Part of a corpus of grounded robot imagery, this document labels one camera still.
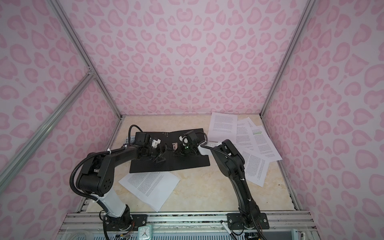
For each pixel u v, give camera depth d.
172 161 0.95
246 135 1.08
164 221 0.75
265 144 1.03
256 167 0.93
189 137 0.84
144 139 0.79
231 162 0.54
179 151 0.88
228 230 0.70
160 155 0.84
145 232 0.69
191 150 0.88
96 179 0.48
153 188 0.85
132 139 1.04
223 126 1.14
